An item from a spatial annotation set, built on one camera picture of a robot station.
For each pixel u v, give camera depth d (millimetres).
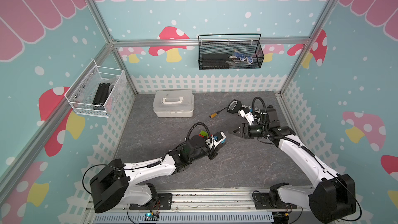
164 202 738
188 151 582
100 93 710
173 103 978
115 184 415
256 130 674
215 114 1078
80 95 681
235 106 1114
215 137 624
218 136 625
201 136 961
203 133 950
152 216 727
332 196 398
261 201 739
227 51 938
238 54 895
